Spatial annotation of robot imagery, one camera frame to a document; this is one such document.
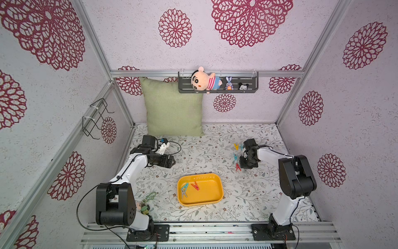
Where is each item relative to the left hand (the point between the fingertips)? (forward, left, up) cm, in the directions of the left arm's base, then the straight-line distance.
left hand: (167, 161), depth 88 cm
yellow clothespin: (+17, -44, -10) cm, 48 cm away
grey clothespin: (-15, -9, -8) cm, 19 cm away
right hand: (+4, -46, -10) cm, 47 cm away
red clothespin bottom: (-11, -16, -9) cm, 21 cm away
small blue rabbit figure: (+36, -36, +25) cm, 57 cm away
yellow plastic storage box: (-13, -25, -10) cm, 29 cm away
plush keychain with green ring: (-22, +11, -8) cm, 26 cm away
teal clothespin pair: (+9, -42, -10) cm, 44 cm away
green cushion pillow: (+28, 0, +11) cm, 30 cm away
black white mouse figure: (+37, -45, +23) cm, 62 cm away
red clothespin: (+2, -42, -10) cm, 44 cm away
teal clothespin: (-11, -10, -8) cm, 18 cm away
